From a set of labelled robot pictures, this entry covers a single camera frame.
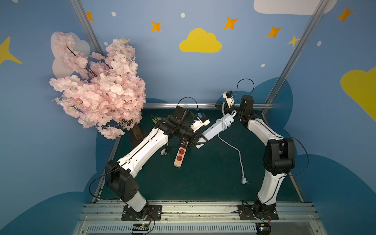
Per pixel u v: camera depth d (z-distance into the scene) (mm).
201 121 638
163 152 954
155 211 749
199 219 741
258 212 675
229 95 770
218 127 685
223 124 675
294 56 871
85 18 723
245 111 739
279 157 521
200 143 677
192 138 648
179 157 906
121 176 410
